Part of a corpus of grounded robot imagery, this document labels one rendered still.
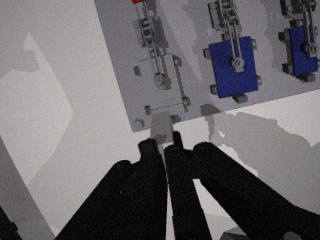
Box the red-handled toggle clamp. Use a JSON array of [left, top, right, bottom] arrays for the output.
[[208, 0, 244, 73]]

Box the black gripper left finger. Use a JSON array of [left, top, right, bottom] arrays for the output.
[[54, 112, 168, 240]]

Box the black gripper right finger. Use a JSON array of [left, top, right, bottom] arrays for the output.
[[161, 110, 320, 240]]

